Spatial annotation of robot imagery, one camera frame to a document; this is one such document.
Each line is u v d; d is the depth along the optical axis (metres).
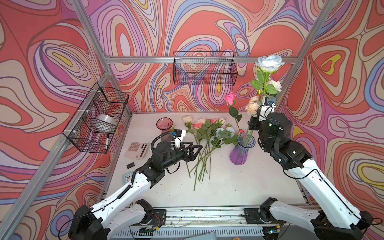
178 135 0.63
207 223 0.72
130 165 0.91
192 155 0.63
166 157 0.58
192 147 0.63
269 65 0.49
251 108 0.72
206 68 0.97
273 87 0.55
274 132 0.44
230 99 0.68
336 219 0.38
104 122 0.69
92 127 0.72
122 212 0.56
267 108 0.49
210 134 1.03
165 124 0.91
